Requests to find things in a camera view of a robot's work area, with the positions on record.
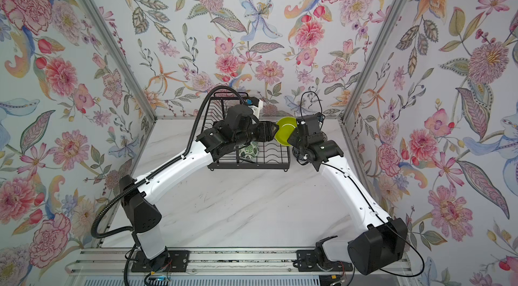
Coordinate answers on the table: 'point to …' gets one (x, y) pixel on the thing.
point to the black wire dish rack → (270, 156)
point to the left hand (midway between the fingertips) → (276, 128)
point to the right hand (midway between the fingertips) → (294, 134)
